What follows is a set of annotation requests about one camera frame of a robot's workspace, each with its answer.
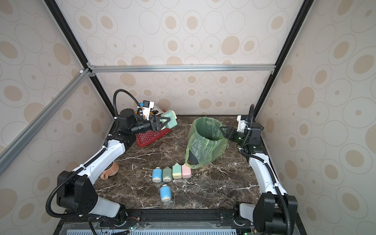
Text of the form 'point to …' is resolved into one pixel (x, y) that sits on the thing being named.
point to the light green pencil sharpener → (176, 171)
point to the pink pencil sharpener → (186, 172)
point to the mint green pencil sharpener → (173, 122)
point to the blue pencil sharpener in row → (156, 175)
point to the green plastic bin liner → (206, 143)
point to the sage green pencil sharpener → (167, 175)
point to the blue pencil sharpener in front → (165, 193)
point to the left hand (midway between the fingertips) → (170, 119)
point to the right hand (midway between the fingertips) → (222, 129)
